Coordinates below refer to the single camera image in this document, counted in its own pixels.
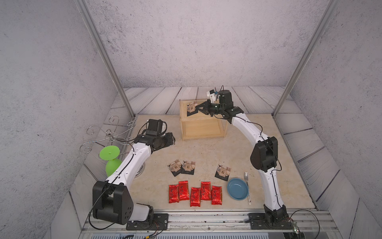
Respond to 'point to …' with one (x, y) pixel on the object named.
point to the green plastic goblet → (110, 153)
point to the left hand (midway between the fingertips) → (174, 139)
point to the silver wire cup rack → (114, 135)
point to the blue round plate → (237, 189)
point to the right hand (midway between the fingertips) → (194, 107)
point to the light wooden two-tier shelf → (199, 125)
